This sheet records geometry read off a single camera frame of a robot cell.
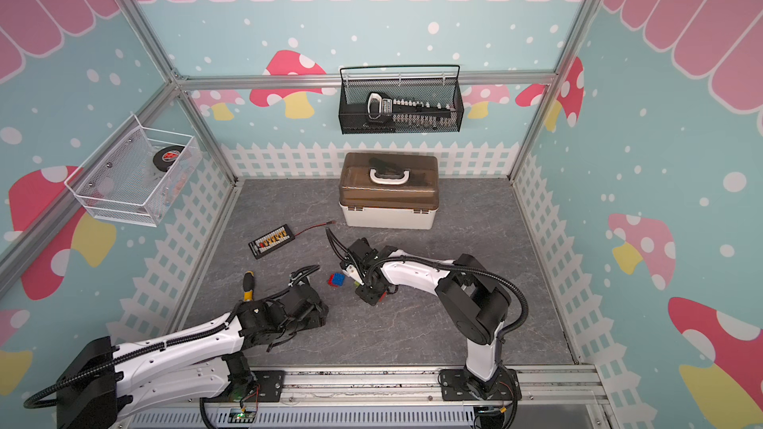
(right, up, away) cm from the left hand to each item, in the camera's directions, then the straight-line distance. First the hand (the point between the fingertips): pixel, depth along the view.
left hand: (320, 317), depth 82 cm
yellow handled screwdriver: (-24, +7, +9) cm, 27 cm away
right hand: (+14, +5, +7) cm, 16 cm away
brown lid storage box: (+19, +36, +7) cm, 41 cm away
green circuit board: (-16, -20, -11) cm, 28 cm away
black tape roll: (-41, +44, -3) cm, 60 cm away
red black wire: (-7, +24, +24) cm, 34 cm away
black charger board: (-21, +19, +18) cm, 33 cm away
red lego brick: (+1, +8, +8) cm, 11 cm away
